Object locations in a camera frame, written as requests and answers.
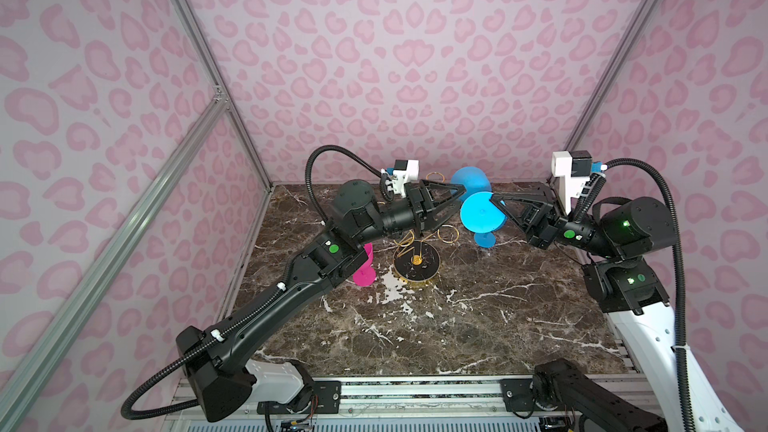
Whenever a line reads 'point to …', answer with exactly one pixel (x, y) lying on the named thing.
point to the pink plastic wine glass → (365, 275)
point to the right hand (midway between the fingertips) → (496, 205)
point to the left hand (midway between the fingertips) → (468, 194)
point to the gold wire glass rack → (417, 259)
